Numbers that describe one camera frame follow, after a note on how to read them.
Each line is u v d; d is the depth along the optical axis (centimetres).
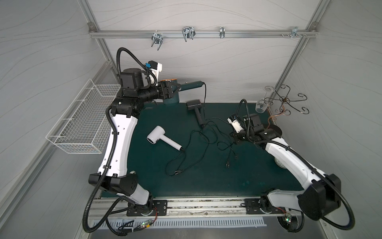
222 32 78
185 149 94
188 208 75
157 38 78
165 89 55
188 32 77
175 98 63
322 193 39
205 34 77
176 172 84
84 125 69
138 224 70
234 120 71
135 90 47
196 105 113
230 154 93
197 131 104
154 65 55
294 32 77
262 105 92
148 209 67
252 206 74
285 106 84
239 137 71
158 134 98
